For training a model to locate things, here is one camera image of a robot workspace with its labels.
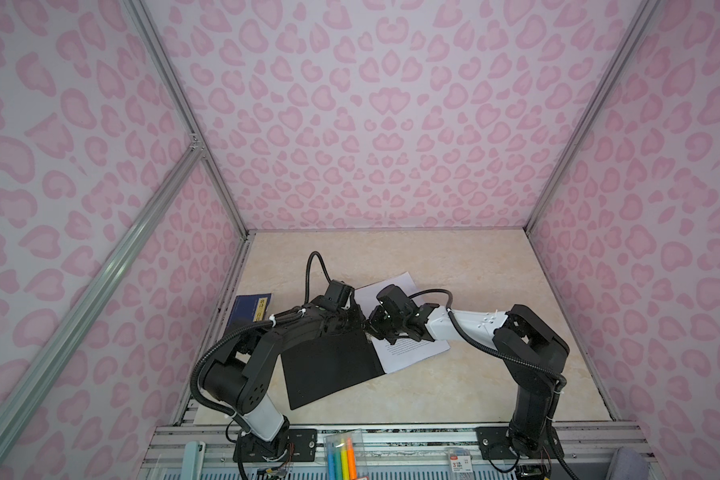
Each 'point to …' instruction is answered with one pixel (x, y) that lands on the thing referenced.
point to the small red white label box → (460, 463)
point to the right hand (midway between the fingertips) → (362, 324)
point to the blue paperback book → (248, 308)
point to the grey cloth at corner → (627, 464)
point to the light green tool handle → (193, 456)
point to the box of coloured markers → (344, 455)
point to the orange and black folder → (319, 366)
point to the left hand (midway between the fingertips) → (366, 315)
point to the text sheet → (405, 351)
